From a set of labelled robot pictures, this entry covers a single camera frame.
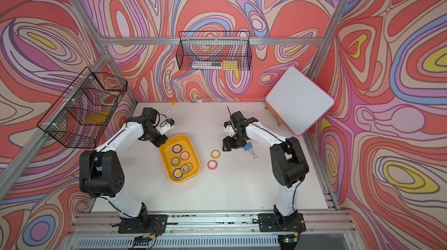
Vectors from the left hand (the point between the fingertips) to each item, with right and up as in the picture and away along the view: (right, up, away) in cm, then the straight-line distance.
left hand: (163, 140), depth 91 cm
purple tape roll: (+7, -5, +2) cm, 9 cm away
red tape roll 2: (+26, -13, 0) cm, 29 cm away
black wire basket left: (-25, +13, -22) cm, 36 cm away
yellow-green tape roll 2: (+13, -14, -4) cm, 19 cm away
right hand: (+36, -5, -1) cm, 37 cm away
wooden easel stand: (+65, +14, +17) cm, 68 cm away
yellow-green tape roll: (+7, -11, -2) cm, 13 cm away
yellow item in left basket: (-21, +12, -19) cm, 31 cm away
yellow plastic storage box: (+9, -9, 0) cm, 13 cm away
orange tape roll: (+28, -8, +4) cm, 29 cm away
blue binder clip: (+47, -5, +6) cm, 47 cm away
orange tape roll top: (+15, -13, -2) cm, 20 cm away
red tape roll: (+12, -8, 0) cm, 14 cm away
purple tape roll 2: (+9, -16, -5) cm, 19 cm away
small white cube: (+16, +24, +28) cm, 40 cm away
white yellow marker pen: (-4, +18, +24) cm, 30 cm away
